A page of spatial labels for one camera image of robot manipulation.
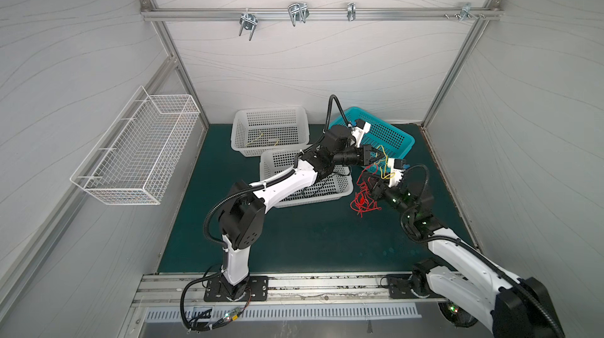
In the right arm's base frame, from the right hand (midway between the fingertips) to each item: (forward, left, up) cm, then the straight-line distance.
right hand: (365, 173), depth 78 cm
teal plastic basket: (+31, -17, -17) cm, 40 cm away
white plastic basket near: (+15, +35, -16) cm, 41 cm away
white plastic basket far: (+37, +48, -19) cm, 64 cm away
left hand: (0, -4, +9) cm, 10 cm away
